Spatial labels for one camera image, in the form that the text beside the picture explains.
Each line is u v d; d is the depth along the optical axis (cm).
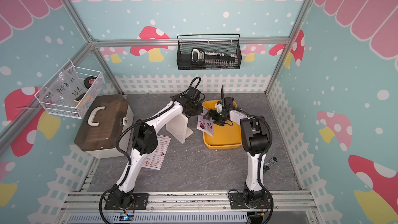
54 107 63
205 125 96
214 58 89
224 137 95
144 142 60
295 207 76
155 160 87
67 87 68
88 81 79
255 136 56
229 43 90
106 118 92
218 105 97
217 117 91
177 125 85
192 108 83
